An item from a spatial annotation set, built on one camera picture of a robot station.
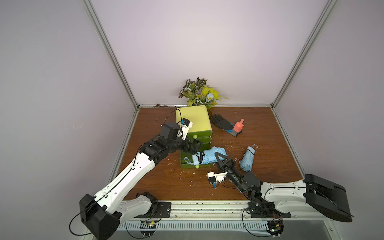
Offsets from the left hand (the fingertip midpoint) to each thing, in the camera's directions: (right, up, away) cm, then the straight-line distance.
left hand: (197, 141), depth 72 cm
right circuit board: (+38, -41, -2) cm, 56 cm away
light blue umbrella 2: (+29, -14, +13) cm, 35 cm away
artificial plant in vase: (+1, +29, +34) cm, 45 cm away
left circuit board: (-24, -43, -1) cm, 49 cm away
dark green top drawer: (+2, +2, +10) cm, 10 cm away
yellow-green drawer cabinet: (+2, +5, +8) cm, 10 cm away
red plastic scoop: (+30, +6, +34) cm, 46 cm away
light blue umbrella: (+5, -7, -2) cm, 9 cm away
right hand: (+12, -4, -1) cm, 13 cm away
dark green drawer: (+4, -2, +13) cm, 14 cm away
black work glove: (+21, +6, +35) cm, 41 cm away
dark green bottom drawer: (-8, -15, +11) cm, 20 cm away
